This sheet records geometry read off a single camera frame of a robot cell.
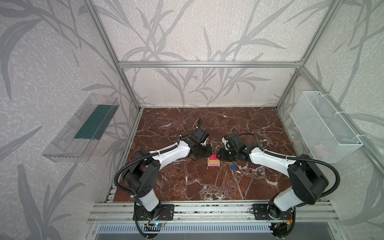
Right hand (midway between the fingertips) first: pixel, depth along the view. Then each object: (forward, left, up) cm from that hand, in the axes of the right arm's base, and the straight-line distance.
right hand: (217, 151), depth 88 cm
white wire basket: (-8, -44, +27) cm, 53 cm away
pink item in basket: (-6, -50, +13) cm, 52 cm away
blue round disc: (-8, -10, -5) cm, 13 cm away
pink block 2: (-6, +1, -3) cm, 7 cm away
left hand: (0, +2, +3) cm, 3 cm away
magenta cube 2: (-4, +1, -1) cm, 4 cm away
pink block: (-6, +4, -4) cm, 8 cm away
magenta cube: (-3, +3, -1) cm, 5 cm away
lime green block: (-4, +2, -3) cm, 6 cm away
